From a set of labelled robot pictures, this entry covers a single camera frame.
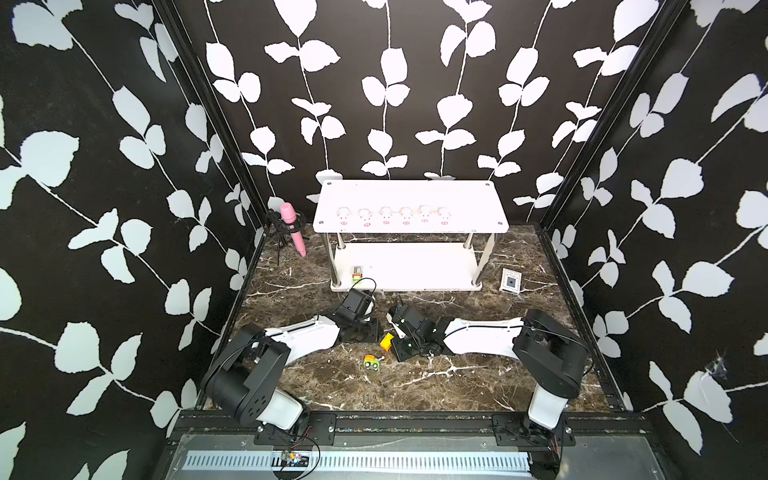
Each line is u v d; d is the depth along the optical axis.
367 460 0.70
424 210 0.75
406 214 0.73
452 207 0.77
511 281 1.01
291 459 0.70
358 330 0.75
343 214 0.73
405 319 0.69
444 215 0.73
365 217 0.72
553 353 0.48
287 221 0.95
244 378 0.43
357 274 0.95
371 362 0.83
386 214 0.73
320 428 0.74
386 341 0.85
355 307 0.72
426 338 0.69
